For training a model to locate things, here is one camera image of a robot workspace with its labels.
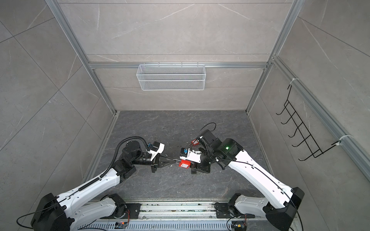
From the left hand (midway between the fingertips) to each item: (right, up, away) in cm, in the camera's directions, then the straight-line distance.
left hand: (175, 158), depth 64 cm
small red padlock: (+11, +3, +36) cm, 38 cm away
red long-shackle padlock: (+4, -2, -1) cm, 4 cm away
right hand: (+9, -3, +5) cm, 11 cm away
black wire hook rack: (+62, +7, -1) cm, 62 cm away
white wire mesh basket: (-6, +49, +36) cm, 61 cm away
